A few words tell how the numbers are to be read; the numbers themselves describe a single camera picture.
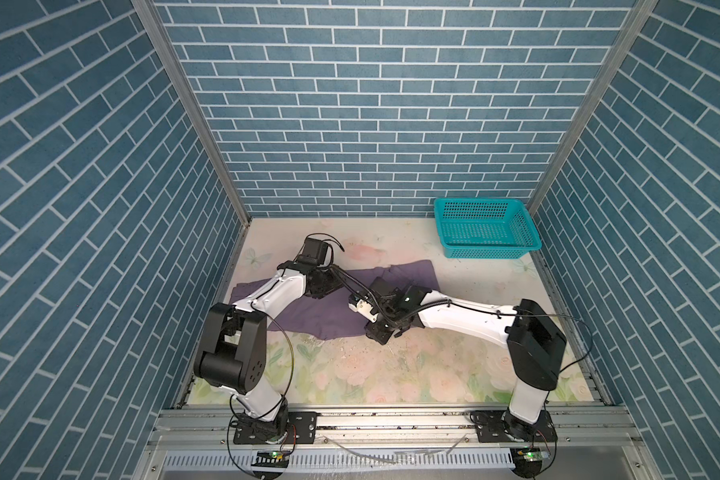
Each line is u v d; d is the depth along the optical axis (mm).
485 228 1195
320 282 771
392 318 622
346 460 705
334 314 958
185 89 830
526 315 512
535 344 462
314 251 734
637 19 721
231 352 462
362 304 757
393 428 753
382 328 729
